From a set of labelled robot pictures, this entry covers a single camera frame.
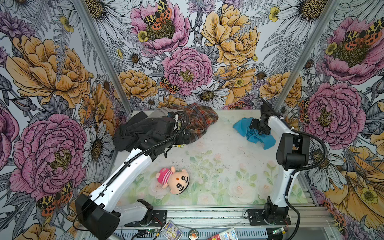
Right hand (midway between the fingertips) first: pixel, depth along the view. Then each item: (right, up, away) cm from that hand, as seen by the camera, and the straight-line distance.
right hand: (256, 131), depth 100 cm
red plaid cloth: (-37, +10, +11) cm, 40 cm away
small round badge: (-41, -46, -30) cm, 69 cm away
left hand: (-47, -2, -25) cm, 53 cm away
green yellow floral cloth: (-49, -10, -1) cm, 50 cm away
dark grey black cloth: (-84, -3, -2) cm, 84 cm away
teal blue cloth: (-6, +3, +8) cm, 11 cm away
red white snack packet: (-25, -44, -34) cm, 61 cm away
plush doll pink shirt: (-49, -25, -23) cm, 60 cm away
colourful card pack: (-51, -44, -32) cm, 75 cm away
